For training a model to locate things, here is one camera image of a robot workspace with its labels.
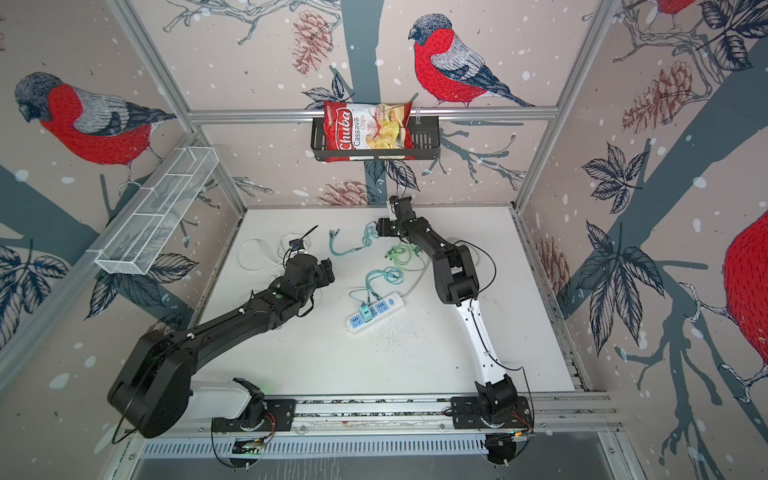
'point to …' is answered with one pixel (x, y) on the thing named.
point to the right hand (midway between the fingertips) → (380, 231)
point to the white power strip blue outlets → (381, 310)
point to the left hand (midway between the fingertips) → (321, 264)
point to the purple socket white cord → (278, 247)
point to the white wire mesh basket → (157, 210)
